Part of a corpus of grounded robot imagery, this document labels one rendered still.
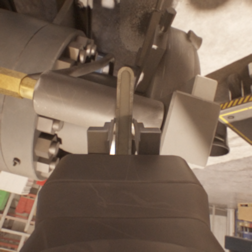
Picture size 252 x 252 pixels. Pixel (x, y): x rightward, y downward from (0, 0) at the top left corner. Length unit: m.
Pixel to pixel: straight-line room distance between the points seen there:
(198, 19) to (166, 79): 0.72
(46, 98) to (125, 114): 0.16
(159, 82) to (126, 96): 0.25
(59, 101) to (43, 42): 0.30
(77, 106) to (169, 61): 0.24
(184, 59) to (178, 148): 0.24
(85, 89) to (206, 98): 0.19
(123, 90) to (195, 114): 0.16
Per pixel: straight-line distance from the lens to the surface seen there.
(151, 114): 0.28
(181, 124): 0.28
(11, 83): 0.33
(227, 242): 1.08
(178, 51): 0.47
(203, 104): 0.30
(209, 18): 1.09
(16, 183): 4.39
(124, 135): 0.16
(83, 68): 0.43
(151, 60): 0.42
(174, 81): 0.40
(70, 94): 0.28
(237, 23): 1.13
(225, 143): 1.53
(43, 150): 0.53
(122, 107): 0.16
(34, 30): 0.61
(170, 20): 0.40
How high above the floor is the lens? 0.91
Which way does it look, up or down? 24 degrees down
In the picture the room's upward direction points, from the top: 167 degrees counter-clockwise
